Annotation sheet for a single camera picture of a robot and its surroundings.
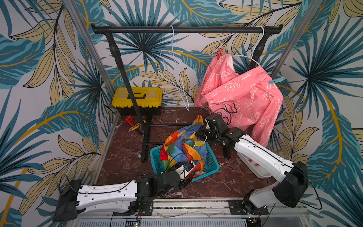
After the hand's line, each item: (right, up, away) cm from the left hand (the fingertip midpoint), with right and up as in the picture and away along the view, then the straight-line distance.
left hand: (188, 170), depth 71 cm
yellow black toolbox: (-27, +39, +33) cm, 58 cm away
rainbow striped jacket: (-2, +11, +6) cm, 13 cm away
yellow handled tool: (-37, +20, +31) cm, 53 cm away
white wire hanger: (+8, +17, -7) cm, 19 cm away
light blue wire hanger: (-11, +63, +26) cm, 69 cm away
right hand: (+3, +18, +7) cm, 19 cm away
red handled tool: (-44, +26, +39) cm, 65 cm away
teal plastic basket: (+14, -1, +12) cm, 19 cm away
